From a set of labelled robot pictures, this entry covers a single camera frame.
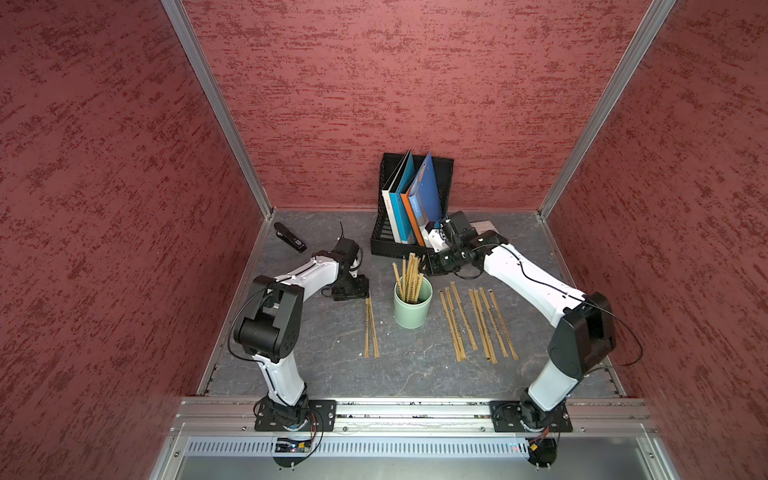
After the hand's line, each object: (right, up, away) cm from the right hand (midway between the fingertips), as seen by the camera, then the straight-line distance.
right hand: (422, 273), depth 83 cm
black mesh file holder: (-13, +9, +26) cm, 31 cm away
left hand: (-20, -10, +10) cm, 24 cm away
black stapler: (-47, +10, +26) cm, 55 cm away
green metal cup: (-2, -13, +3) cm, 13 cm away
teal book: (-5, +27, +6) cm, 28 cm away
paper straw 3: (+18, -13, +11) cm, 25 cm away
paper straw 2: (+21, -8, +14) cm, 27 cm away
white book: (-10, +24, +2) cm, 26 cm away
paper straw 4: (+14, -15, +9) cm, 22 cm away
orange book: (-4, +21, +2) cm, 22 cm away
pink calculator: (+27, +15, +32) cm, 45 cm away
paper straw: (+27, -24, 0) cm, 36 cm away
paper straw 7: (-13, -22, +2) cm, 26 cm away
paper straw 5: (+11, -17, +7) cm, 21 cm away
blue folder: (+1, +23, +4) cm, 23 cm away
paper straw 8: (-16, -18, +6) cm, 25 cm away
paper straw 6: (+9, -17, +6) cm, 21 cm away
